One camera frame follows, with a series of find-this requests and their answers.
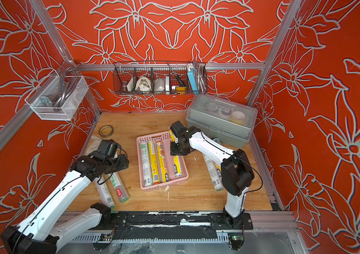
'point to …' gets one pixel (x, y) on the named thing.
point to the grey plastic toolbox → (232, 123)
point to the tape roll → (105, 131)
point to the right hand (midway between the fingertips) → (170, 153)
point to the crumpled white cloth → (93, 145)
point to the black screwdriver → (181, 82)
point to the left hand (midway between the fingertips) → (126, 161)
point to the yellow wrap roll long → (154, 167)
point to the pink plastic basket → (165, 137)
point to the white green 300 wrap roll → (105, 192)
